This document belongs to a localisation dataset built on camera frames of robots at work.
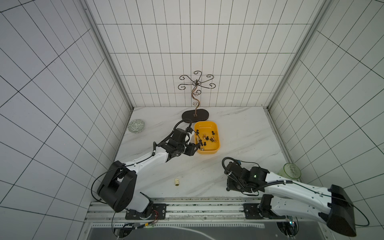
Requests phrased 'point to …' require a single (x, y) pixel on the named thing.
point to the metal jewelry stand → (195, 115)
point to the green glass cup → (290, 170)
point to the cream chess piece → (177, 182)
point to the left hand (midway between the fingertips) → (192, 149)
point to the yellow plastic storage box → (206, 133)
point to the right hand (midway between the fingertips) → (225, 183)
